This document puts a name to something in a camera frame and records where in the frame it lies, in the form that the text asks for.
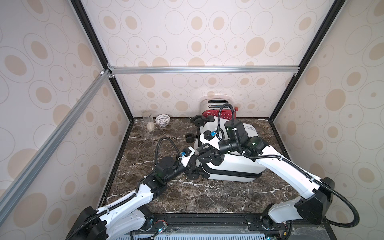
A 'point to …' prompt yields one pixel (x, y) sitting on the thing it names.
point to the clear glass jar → (147, 116)
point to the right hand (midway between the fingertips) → (203, 150)
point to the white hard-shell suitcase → (236, 167)
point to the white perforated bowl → (162, 119)
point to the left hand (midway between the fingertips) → (200, 155)
